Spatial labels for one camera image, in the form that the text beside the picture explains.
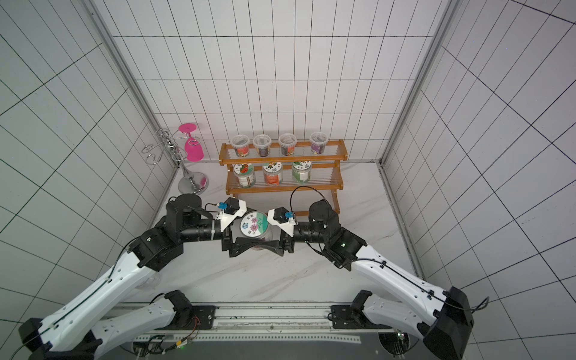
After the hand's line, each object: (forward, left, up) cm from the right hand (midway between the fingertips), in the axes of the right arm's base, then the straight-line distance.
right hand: (255, 234), depth 62 cm
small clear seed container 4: (+36, -18, +5) cm, 40 cm away
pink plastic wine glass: (+45, +38, -10) cm, 60 cm away
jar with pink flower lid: (+1, -1, +5) cm, 5 cm away
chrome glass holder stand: (+37, +42, -25) cm, 61 cm away
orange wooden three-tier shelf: (+34, -18, -14) cm, 40 cm away
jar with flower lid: (+29, -1, -6) cm, 30 cm away
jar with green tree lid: (+31, -12, -7) cm, 34 cm away
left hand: (+1, +1, 0) cm, 2 cm away
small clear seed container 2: (+32, +10, +5) cm, 34 cm away
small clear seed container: (+34, +2, +5) cm, 34 cm away
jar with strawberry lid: (+28, +10, -6) cm, 30 cm away
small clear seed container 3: (+34, -7, +5) cm, 35 cm away
